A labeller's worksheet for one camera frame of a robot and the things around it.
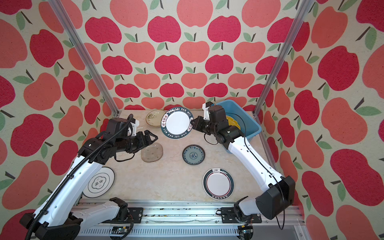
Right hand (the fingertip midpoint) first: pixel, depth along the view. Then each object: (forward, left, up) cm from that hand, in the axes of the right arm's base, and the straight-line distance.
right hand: (194, 120), depth 74 cm
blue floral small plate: (-2, 0, -31) cm, 31 cm away
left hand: (-13, +17, -2) cm, 21 cm away
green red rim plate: (-18, -16, -34) cm, 42 cm away
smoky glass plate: (-4, +27, -31) cm, 42 cm away
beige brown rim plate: (+28, +35, -31) cm, 54 cm away
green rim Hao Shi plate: (-1, +9, -2) cm, 9 cm away
